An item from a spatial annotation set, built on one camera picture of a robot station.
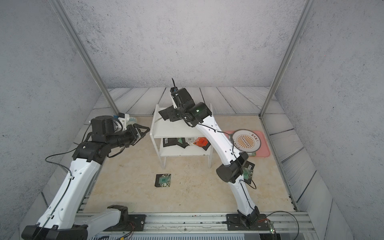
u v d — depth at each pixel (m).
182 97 0.57
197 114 0.52
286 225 0.73
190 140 0.85
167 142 0.85
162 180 0.87
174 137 0.86
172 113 0.67
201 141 0.85
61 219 0.37
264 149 1.01
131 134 0.60
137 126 0.63
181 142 0.84
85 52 0.86
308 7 0.70
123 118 0.64
